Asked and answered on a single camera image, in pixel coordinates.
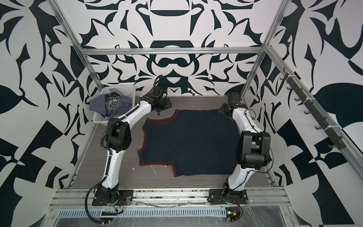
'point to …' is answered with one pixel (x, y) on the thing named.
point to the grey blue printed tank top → (110, 104)
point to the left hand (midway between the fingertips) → (169, 102)
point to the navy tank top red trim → (195, 143)
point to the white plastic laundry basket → (129, 91)
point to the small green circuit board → (230, 214)
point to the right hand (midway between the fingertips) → (224, 109)
